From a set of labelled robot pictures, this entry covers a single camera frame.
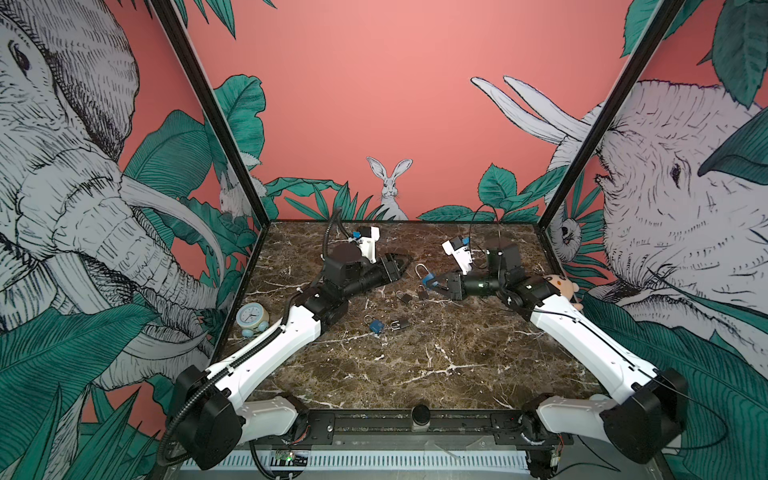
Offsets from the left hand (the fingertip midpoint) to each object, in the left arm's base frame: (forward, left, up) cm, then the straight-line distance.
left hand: (412, 256), depth 69 cm
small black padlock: (+7, -1, -32) cm, 33 cm away
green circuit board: (-36, +31, -32) cm, 57 cm away
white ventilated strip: (-37, +9, -32) cm, 50 cm away
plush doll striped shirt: (+17, -57, -34) cm, 68 cm away
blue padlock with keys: (-3, +9, -32) cm, 33 cm away
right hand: (-4, -4, -5) cm, 8 cm away
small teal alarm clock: (0, +47, -28) cm, 55 cm away
